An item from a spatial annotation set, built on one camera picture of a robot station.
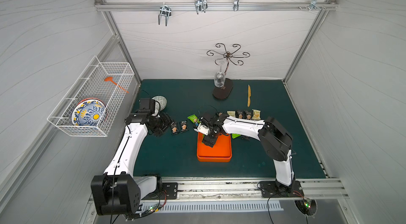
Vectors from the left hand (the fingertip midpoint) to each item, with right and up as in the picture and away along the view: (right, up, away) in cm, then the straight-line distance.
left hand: (172, 124), depth 80 cm
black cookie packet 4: (+4, -4, +14) cm, 15 cm away
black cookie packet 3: (-2, -5, +14) cm, 15 cm away
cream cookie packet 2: (+50, +2, +21) cm, 54 cm away
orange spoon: (-31, +23, -1) cm, 39 cm away
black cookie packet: (+40, +2, +21) cm, 45 cm away
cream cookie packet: (+34, +3, +21) cm, 40 cm away
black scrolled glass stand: (+30, +17, +34) cm, 48 cm away
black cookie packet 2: (+44, +2, +20) cm, 49 cm away
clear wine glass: (+25, +25, +13) cm, 38 cm away
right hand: (+19, -9, +11) cm, 24 cm away
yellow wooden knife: (+48, +14, +31) cm, 59 cm away
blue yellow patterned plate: (-30, +8, -18) cm, 36 cm away
